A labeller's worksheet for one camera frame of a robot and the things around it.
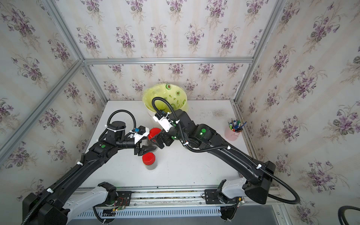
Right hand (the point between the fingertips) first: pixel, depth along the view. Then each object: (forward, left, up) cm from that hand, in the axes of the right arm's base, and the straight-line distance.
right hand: (160, 133), depth 65 cm
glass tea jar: (-5, +4, 0) cm, 7 cm away
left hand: (0, +4, -8) cm, 9 cm away
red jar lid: (0, +3, +1) cm, 3 cm away
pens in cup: (+20, -47, -21) cm, 55 cm away
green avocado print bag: (+33, +2, -8) cm, 34 cm away
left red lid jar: (-6, +8, -18) cm, 20 cm away
